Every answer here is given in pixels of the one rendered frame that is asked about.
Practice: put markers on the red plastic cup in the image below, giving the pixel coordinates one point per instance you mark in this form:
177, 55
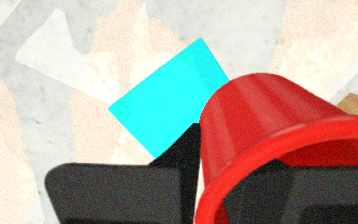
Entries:
257, 117

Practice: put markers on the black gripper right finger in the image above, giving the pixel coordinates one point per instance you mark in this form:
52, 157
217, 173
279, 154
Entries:
276, 193

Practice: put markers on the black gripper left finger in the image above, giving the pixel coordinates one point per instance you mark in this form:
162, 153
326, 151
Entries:
164, 191

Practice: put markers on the wooden beam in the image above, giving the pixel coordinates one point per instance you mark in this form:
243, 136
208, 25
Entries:
349, 104

